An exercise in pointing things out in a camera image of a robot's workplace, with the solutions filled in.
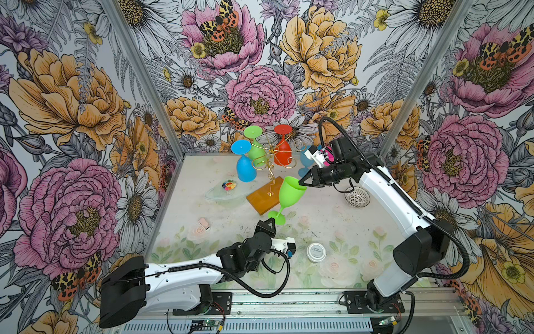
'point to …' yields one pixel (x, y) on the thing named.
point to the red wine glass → (283, 149)
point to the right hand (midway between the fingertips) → (302, 189)
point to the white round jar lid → (316, 252)
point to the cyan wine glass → (245, 168)
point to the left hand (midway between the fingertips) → (267, 218)
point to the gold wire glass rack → (267, 163)
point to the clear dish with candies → (229, 190)
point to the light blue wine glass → (306, 161)
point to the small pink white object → (204, 224)
